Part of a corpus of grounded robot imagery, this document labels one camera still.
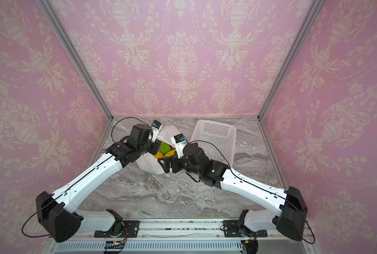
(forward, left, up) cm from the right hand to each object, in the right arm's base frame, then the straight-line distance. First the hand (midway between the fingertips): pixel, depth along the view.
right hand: (167, 156), depth 69 cm
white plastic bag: (+2, +10, -9) cm, 14 cm away
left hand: (+11, +5, -3) cm, 13 cm away
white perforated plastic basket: (+28, -29, -28) cm, 49 cm away
